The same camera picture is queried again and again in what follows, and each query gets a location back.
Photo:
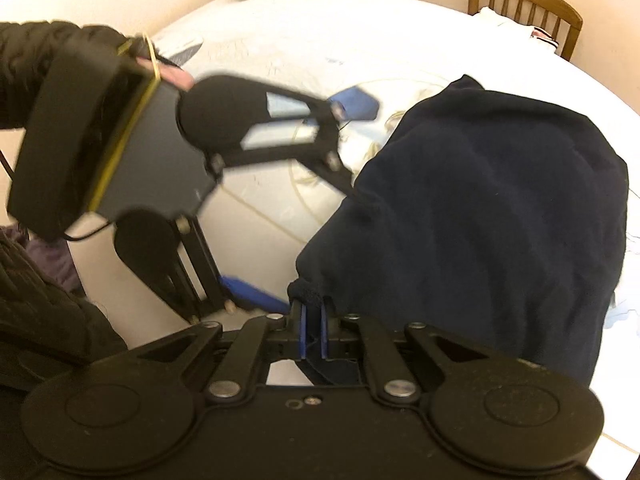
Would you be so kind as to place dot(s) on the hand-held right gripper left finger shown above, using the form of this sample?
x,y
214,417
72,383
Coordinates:
x,y
301,330

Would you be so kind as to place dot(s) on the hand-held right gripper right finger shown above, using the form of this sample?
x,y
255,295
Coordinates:
x,y
324,330

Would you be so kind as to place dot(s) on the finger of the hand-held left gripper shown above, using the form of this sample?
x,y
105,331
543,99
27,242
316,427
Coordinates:
x,y
357,105
255,295

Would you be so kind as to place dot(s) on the navy polo shirt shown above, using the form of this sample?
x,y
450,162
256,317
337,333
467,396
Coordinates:
x,y
475,200

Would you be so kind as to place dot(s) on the person's left forearm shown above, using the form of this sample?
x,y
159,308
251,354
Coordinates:
x,y
45,60

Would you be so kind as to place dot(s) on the person's left hand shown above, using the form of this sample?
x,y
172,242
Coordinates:
x,y
175,77

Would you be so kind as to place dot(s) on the purple garment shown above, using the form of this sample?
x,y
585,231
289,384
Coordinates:
x,y
50,265

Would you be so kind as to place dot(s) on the pink garment with striped trim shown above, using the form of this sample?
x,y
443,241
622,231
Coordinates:
x,y
500,15

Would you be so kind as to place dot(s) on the person's black jacket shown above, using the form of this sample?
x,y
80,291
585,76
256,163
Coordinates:
x,y
40,320

